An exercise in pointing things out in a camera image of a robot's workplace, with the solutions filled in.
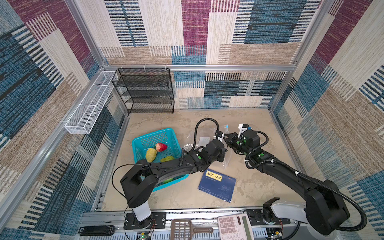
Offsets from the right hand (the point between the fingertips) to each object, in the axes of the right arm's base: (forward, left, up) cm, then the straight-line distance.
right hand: (220, 136), depth 82 cm
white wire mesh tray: (+19, +80, +1) cm, 83 cm away
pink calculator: (-39, -3, -17) cm, 43 cm away
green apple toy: (-19, +29, -12) cm, 36 cm away
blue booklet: (-19, +2, -19) cm, 27 cm away
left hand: (-4, -1, -3) cm, 5 cm away
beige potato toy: (-2, +41, -14) cm, 43 cm away
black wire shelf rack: (+44, +48, -2) cm, 65 cm away
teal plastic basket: (+11, +31, -13) cm, 36 cm away
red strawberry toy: (+3, +35, -14) cm, 38 cm away
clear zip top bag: (+8, +9, -9) cm, 15 cm away
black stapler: (-39, +58, -12) cm, 71 cm away
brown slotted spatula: (-39, +22, -19) cm, 49 cm away
